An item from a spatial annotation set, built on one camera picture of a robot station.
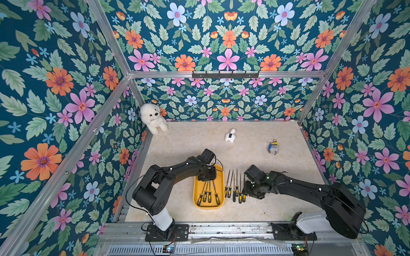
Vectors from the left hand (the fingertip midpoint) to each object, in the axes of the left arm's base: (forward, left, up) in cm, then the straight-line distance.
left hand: (217, 176), depth 90 cm
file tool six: (-12, -13, -1) cm, 18 cm away
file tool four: (-6, -11, -2) cm, 12 cm away
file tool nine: (-9, +7, -1) cm, 12 cm away
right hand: (-11, -14, 0) cm, 18 cm away
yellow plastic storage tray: (-5, +11, -2) cm, 12 cm away
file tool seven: (-9, +2, -2) cm, 10 cm away
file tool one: (-6, -5, -2) cm, 8 cm away
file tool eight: (-8, +5, -2) cm, 10 cm away
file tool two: (-8, -6, -1) cm, 10 cm away
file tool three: (-9, -8, -2) cm, 13 cm away
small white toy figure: (+27, -11, +2) cm, 29 cm away
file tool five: (-10, -12, -2) cm, 16 cm away
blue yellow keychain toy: (+15, -37, +2) cm, 40 cm away
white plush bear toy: (+39, +41, +15) cm, 58 cm away
